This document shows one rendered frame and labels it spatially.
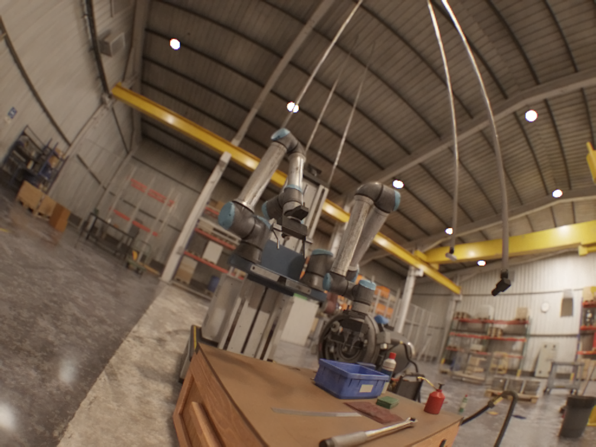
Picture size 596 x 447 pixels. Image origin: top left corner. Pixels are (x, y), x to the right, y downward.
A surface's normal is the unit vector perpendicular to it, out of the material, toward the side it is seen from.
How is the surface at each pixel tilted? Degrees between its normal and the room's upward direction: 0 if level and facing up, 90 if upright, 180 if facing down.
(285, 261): 90
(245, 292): 90
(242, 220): 100
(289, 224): 66
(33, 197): 90
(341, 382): 90
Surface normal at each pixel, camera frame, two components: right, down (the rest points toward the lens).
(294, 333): 0.45, -0.17
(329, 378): -0.77, -0.46
